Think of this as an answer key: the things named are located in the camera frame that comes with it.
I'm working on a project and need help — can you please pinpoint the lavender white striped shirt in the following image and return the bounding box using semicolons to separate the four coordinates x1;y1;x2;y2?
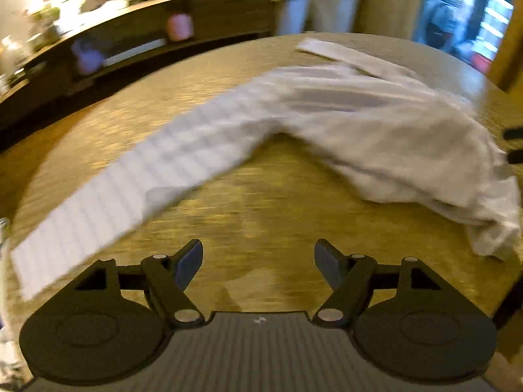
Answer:
11;37;521;300

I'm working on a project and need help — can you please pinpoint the lace tablecloth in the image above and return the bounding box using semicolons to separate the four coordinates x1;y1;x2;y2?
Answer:
0;32;523;392

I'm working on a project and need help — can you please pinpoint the purple kettlebell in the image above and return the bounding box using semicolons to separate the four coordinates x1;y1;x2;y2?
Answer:
71;40;105;76

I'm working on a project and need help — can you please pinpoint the long wooden sideboard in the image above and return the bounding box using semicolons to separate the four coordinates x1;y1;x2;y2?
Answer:
1;0;274;129

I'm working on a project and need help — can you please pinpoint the pink container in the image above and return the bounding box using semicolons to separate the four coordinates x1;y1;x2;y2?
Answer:
166;13;194;41

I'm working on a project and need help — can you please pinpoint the washing machine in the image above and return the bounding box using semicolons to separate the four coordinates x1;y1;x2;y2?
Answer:
414;0;463;52

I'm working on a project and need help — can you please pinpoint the potted plant white pot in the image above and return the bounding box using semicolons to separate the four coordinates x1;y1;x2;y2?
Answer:
252;0;320;36

